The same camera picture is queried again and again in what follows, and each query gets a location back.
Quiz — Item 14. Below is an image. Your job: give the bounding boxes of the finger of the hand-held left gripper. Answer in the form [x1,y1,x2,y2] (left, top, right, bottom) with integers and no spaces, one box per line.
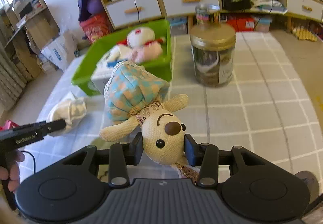
[38,118,67,137]

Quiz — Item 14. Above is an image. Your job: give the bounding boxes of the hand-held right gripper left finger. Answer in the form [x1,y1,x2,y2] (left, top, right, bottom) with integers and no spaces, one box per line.
[61,133,144,187]

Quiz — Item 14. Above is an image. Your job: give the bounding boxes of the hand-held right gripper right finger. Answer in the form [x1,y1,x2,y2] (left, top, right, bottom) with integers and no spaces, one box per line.
[184,134,263,188]

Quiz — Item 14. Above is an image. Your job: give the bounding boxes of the white cloth bag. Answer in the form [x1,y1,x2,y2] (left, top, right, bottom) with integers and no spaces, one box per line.
[47,92,87,137]

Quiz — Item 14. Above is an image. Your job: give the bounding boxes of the bunny plush blue dress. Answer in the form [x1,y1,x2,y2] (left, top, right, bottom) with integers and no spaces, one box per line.
[99,60,200,185]

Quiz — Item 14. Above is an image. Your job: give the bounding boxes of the green plastic bin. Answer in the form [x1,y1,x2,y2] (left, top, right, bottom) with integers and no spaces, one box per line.
[71,19,173,96]

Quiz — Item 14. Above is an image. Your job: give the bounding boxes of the pink fluffy plush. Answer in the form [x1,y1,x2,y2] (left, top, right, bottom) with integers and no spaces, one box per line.
[131,43,164,63]

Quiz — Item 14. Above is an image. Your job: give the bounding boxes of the red white santa plush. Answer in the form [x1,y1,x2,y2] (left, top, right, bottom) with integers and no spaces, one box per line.
[126,26,166,48]

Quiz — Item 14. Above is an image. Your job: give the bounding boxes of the person's left hand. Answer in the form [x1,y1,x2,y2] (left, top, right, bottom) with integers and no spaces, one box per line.
[0,149,26,193]

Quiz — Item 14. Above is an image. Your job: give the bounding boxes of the red stool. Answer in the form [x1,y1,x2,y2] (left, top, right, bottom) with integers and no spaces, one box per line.
[0,120,20,131]

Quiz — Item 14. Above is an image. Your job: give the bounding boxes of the white blue milk carton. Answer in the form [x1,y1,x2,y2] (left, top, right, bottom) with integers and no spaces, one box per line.
[90,61,122,96]

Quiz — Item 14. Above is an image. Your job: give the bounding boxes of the grey checked tablecloth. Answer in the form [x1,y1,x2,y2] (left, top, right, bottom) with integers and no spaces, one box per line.
[20,32,316,182]

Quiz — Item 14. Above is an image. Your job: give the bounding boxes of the white paper bag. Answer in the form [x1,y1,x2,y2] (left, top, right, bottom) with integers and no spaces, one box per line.
[41,32,79,72]

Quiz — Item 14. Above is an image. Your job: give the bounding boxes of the glass jar gold lid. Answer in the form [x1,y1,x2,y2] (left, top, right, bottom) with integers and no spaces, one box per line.
[189,23,237,87]

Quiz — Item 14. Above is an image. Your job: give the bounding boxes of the red printed bag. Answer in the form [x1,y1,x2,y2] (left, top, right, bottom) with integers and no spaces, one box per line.
[80,13,112,44]

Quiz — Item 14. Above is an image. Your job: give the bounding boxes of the clear storage box blue lid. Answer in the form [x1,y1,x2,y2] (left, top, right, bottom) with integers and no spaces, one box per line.
[169,16,189,36]

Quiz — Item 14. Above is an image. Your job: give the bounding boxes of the purple plush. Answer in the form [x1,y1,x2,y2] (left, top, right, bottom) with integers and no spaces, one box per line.
[78,0,102,22]

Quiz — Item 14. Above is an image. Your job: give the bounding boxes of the small printed tin can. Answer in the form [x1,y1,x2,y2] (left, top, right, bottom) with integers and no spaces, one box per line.
[195,3,221,28]

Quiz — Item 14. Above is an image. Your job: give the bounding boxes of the red boxes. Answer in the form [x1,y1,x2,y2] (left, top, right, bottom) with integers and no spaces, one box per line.
[227,15,256,33]

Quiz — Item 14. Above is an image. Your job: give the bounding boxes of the row of yellow bottles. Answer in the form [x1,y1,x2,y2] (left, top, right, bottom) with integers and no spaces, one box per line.
[293,24,318,42]

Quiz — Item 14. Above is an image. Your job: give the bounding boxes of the wooden wall shelves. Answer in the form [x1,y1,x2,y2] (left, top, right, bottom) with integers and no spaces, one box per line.
[0,0,61,111]

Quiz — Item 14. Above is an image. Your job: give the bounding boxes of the black cable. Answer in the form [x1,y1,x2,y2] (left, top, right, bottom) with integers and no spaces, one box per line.
[134,0,142,24]

